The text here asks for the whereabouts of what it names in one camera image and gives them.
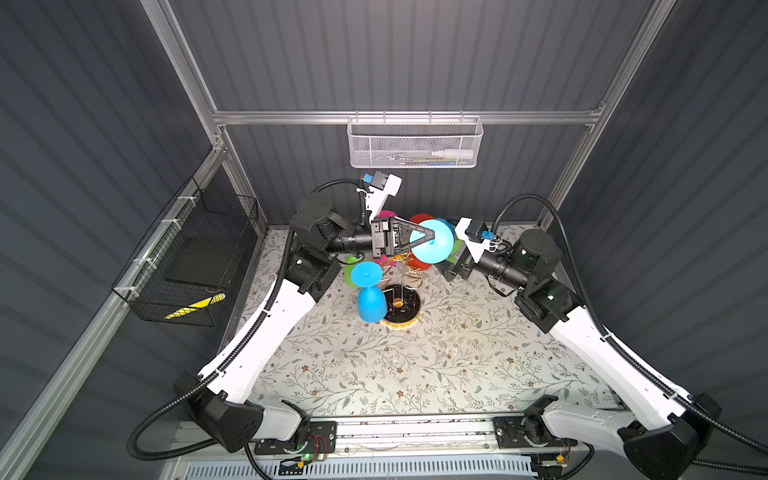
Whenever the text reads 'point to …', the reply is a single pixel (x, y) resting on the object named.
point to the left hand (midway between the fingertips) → (435, 238)
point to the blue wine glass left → (372, 298)
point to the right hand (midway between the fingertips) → (442, 236)
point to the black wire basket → (178, 272)
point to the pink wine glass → (387, 214)
